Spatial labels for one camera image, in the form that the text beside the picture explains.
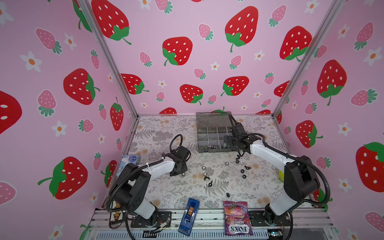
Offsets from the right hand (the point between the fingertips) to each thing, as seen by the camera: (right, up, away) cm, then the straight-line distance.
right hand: (231, 140), depth 92 cm
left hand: (-30, -19, -1) cm, 36 cm away
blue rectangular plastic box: (-25, -35, -23) cm, 49 cm away
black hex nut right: (+7, -19, -2) cm, 20 cm away
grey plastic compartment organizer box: (-10, +8, +18) cm, 22 cm away
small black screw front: (-4, -30, -11) cm, 32 cm away
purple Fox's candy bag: (-2, -38, -20) cm, 42 cm away
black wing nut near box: (+6, -12, +5) cm, 14 cm away
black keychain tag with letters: (-62, -38, -19) cm, 75 cm away
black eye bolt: (-14, -25, -6) cm, 30 cm away
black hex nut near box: (+5, -14, +3) cm, 15 cm away
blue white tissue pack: (-64, -12, -4) cm, 65 cm away
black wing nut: (-16, -22, -4) cm, 28 cm away
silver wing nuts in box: (-13, -5, +9) cm, 16 cm away
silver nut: (-17, -18, 0) cm, 25 cm away
